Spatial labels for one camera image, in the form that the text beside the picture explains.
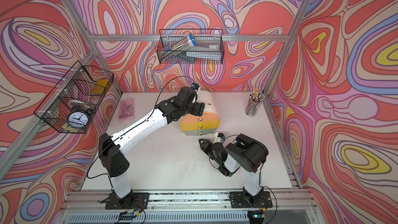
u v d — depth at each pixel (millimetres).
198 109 704
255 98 950
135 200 733
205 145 824
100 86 783
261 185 597
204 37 868
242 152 532
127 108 1093
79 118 677
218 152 715
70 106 718
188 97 603
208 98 888
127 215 724
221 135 863
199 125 853
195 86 682
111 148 449
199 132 908
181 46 784
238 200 730
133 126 497
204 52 885
